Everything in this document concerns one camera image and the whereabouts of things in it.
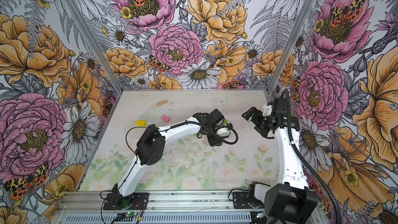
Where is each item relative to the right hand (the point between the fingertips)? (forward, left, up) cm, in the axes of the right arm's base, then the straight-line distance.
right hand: (247, 124), depth 76 cm
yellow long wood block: (+18, +64, -21) cm, 69 cm away
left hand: (+2, +15, -18) cm, 24 cm away
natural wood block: (+35, +51, -22) cm, 66 cm away
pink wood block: (+20, +46, -21) cm, 54 cm away
